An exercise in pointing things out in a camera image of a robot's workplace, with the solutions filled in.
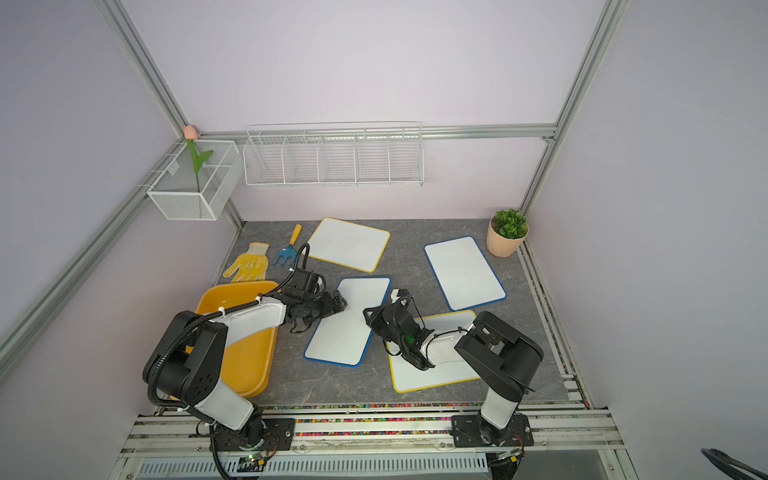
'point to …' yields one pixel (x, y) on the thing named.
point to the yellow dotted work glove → (251, 266)
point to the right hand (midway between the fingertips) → (360, 310)
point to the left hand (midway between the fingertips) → (336, 310)
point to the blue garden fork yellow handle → (290, 251)
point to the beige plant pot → (501, 247)
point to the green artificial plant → (510, 223)
